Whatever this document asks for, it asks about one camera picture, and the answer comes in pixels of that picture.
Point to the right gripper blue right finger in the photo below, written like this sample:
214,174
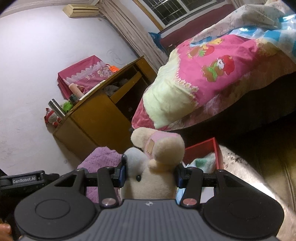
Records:
191,180

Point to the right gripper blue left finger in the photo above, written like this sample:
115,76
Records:
109,179

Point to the green white towel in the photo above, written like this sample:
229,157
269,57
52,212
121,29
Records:
207,163

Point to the purple cloth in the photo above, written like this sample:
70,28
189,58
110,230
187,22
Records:
99,158

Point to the beige plush mouse toy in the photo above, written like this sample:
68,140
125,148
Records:
151,163

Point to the white sponge block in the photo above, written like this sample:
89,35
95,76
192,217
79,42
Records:
206,194

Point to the person's left hand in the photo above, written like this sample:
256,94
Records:
5,232

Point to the red cardboard box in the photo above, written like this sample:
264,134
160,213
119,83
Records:
202,149

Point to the wooden desk cabinet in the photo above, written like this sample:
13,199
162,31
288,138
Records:
103,117

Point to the red santa doll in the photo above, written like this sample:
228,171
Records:
51,118

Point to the green plush toy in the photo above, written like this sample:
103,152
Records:
67,106

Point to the dark small jar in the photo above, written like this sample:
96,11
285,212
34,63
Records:
73,99

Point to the steel thermos bottle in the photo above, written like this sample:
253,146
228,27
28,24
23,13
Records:
56,108

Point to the pink tall cup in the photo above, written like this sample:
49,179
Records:
75,90

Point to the pink strawberry quilt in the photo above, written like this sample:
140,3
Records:
199,82

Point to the pink cloth covered box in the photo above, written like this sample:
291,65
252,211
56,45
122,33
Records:
86,74

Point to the blue bag by window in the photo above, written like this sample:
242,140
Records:
156,37

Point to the left beige curtain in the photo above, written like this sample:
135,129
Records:
131,29

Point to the blue white patchwork sheet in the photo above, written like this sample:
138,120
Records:
273,23

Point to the bed with dark frame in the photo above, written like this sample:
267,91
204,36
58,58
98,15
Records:
248,120

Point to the window with brown frame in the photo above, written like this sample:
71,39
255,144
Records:
166,14

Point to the wall air conditioner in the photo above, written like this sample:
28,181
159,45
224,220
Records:
81,11

